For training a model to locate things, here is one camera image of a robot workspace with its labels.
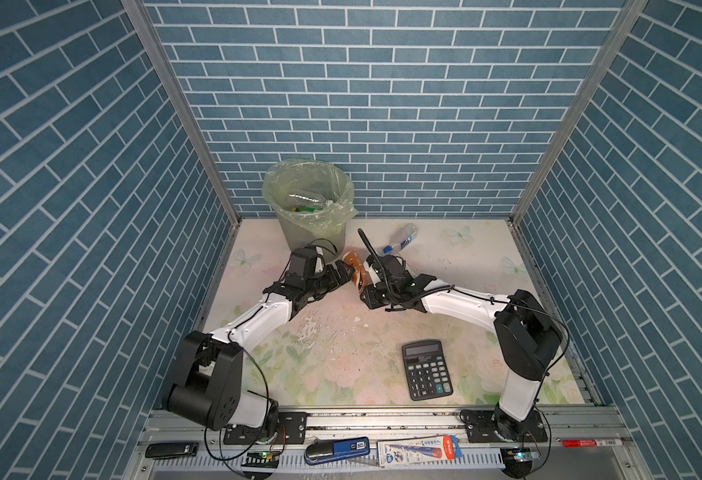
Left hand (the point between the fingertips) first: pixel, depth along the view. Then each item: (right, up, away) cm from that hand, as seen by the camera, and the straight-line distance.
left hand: (346, 275), depth 87 cm
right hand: (+4, -6, +3) cm, 8 cm away
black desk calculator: (+22, -26, -6) cm, 35 cm away
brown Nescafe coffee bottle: (+4, 0, +2) cm, 5 cm away
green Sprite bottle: (-14, +21, +18) cm, 31 cm away
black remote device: (-39, -38, -19) cm, 58 cm away
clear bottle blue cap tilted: (+19, +11, +27) cm, 35 cm away
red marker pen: (+58, -39, -16) cm, 71 cm away
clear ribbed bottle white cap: (-14, +25, +16) cm, 32 cm away
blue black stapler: (-4, -37, -20) cm, 43 cm away
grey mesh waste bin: (-9, +32, +15) cm, 36 cm away
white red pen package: (+18, -40, -17) cm, 47 cm away
